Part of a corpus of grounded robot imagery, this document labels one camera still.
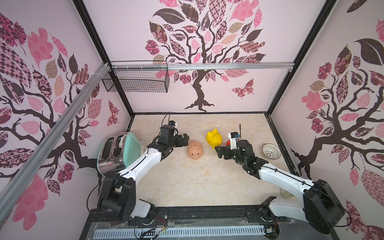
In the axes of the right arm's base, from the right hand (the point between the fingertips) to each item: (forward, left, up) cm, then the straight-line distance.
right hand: (221, 145), depth 84 cm
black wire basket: (+41, +50, +21) cm, 68 cm away
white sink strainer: (+3, -35, -13) cm, 37 cm away
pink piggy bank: (+1, +16, -5) cm, 17 cm away
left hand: (+5, +22, 0) cm, 23 cm away
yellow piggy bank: (+10, +3, -7) cm, 12 cm away
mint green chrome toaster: (-5, +57, +4) cm, 57 cm away
